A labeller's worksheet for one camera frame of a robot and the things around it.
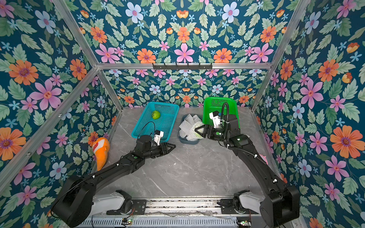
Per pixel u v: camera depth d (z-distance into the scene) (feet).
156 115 3.53
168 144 2.52
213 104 3.90
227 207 2.41
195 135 2.32
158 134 2.55
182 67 3.00
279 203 1.24
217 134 2.12
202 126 2.23
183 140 3.20
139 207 2.41
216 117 2.26
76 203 1.34
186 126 3.33
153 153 2.31
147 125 3.43
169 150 2.49
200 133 2.25
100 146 2.90
